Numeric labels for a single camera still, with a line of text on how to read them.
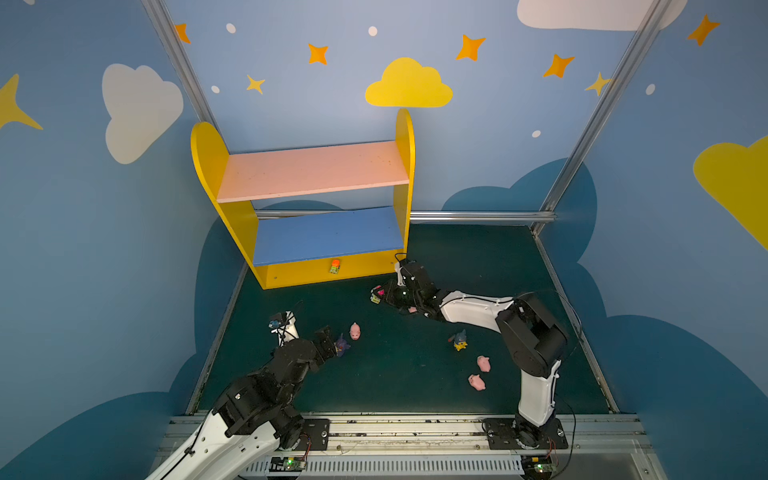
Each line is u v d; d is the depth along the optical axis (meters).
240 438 0.48
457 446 0.73
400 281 0.84
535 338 0.51
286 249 0.96
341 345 0.85
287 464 0.71
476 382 0.82
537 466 0.72
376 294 0.90
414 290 0.75
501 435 0.75
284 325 0.64
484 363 0.85
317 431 0.76
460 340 0.86
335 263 1.05
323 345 0.66
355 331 0.91
